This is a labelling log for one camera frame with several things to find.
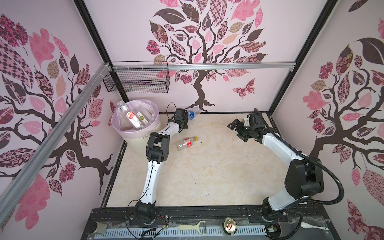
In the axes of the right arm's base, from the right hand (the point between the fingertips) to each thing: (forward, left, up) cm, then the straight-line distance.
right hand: (232, 127), depth 89 cm
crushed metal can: (-49, +8, -6) cm, 50 cm away
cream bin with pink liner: (-11, +55, +3) cm, 56 cm away
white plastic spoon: (-49, -31, -18) cm, 60 cm away
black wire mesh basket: (+30, +59, +17) cm, 69 cm away
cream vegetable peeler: (-49, +23, -15) cm, 56 cm away
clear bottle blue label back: (+23, +25, -12) cm, 37 cm away
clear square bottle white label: (+4, +55, +5) cm, 55 cm away
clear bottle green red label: (+3, +60, +9) cm, 61 cm away
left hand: (+21, +28, -13) cm, 38 cm away
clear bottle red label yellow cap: (-2, +29, -13) cm, 32 cm away
